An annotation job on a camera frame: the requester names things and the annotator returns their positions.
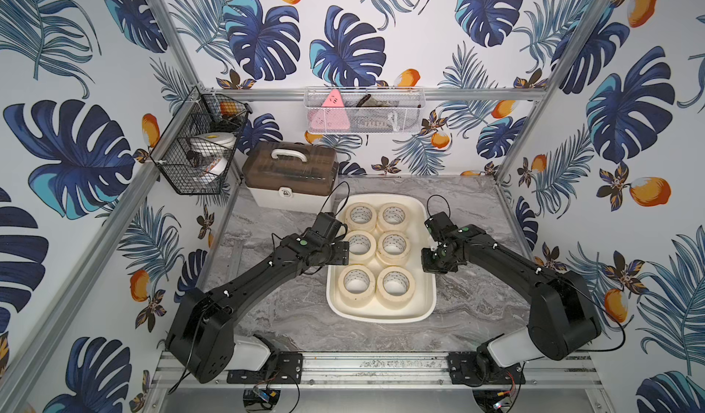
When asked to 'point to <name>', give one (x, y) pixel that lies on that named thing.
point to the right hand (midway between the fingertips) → (428, 266)
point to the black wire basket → (203, 110)
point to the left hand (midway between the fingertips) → (339, 248)
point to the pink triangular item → (331, 115)
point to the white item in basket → (211, 151)
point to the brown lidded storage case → (291, 176)
